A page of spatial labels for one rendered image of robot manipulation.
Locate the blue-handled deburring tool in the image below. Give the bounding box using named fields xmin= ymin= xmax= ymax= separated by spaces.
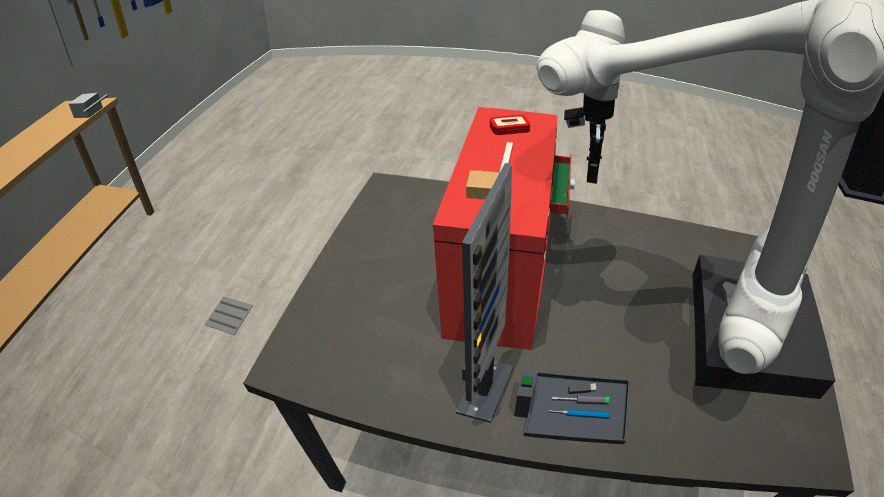
xmin=552 ymin=409 xmax=611 ymax=418

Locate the tan cardboard box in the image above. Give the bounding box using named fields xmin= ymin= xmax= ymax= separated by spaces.
xmin=466 ymin=170 xmax=499 ymax=199

